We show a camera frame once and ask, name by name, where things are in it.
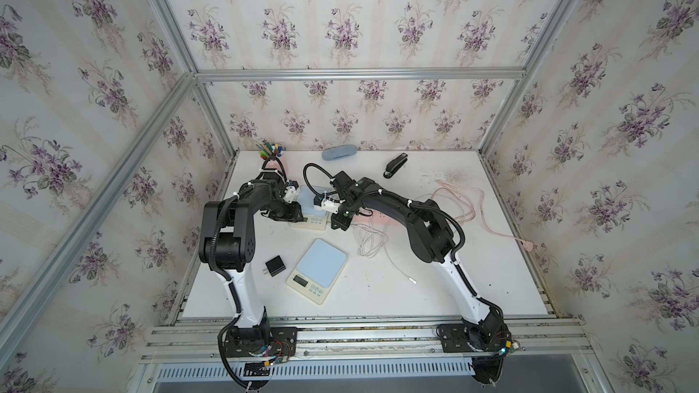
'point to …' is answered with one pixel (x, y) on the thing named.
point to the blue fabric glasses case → (339, 152)
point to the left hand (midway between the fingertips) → (296, 222)
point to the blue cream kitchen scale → (317, 271)
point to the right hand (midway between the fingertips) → (336, 223)
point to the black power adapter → (275, 266)
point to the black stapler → (395, 165)
